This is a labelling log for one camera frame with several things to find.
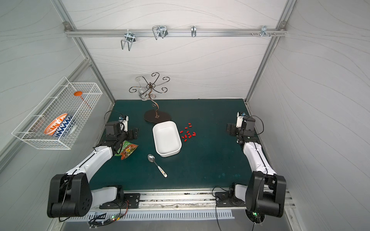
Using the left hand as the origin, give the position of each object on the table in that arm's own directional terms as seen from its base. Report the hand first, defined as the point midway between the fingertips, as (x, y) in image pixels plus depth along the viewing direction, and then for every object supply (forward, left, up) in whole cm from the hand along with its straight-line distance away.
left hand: (131, 128), depth 88 cm
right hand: (+3, -66, +2) cm, 66 cm away
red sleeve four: (+4, -40, -12) cm, 42 cm away
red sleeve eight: (+14, -36, -14) cm, 41 cm away
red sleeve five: (0, -34, -13) cm, 36 cm away
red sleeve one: (+2, -37, -12) cm, 39 cm away
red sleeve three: (+6, -35, -12) cm, 38 cm away
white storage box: (-1, -21, -11) cm, 24 cm away
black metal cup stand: (+18, -9, -10) cm, 22 cm away
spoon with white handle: (-14, -13, -12) cm, 23 cm away
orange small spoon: (+9, +25, +21) cm, 34 cm away
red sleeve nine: (+10, -34, -13) cm, 38 cm away
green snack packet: (-11, +2, -7) cm, 13 cm away
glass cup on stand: (+23, -4, +9) cm, 25 cm away
